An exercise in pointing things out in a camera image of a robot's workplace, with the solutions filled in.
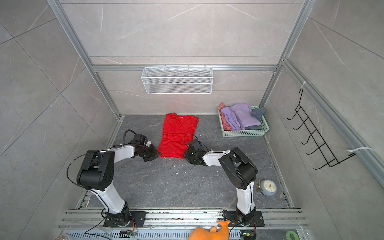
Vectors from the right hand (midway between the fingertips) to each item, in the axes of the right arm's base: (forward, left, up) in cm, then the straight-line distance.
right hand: (182, 155), depth 96 cm
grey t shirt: (+29, -56, +9) cm, 63 cm away
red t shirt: (+21, +5, -2) cm, 22 cm away
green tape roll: (-43, -51, -1) cm, 67 cm away
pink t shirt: (+20, -31, +6) cm, 37 cm away
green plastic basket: (+15, -50, +3) cm, 53 cm away
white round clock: (-23, -47, +2) cm, 52 cm away
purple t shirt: (+27, -42, +7) cm, 51 cm away
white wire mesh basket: (+42, +3, +29) cm, 51 cm away
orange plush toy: (-43, -11, +7) cm, 45 cm away
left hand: (+3, +15, +2) cm, 15 cm away
